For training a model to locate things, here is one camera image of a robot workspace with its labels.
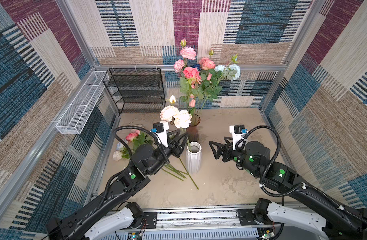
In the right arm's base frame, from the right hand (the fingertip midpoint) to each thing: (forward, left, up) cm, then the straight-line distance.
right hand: (217, 143), depth 65 cm
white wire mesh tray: (+12, +65, +4) cm, 66 cm away
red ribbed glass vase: (+20, +9, -17) cm, 27 cm away
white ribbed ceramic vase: (-1, +10, -10) cm, 14 cm away
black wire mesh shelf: (+54, +48, -12) cm, 73 cm away
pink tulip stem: (+26, +9, -1) cm, 28 cm away
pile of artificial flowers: (+23, +47, -26) cm, 58 cm away
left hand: (+2, +14, +8) cm, 16 cm away
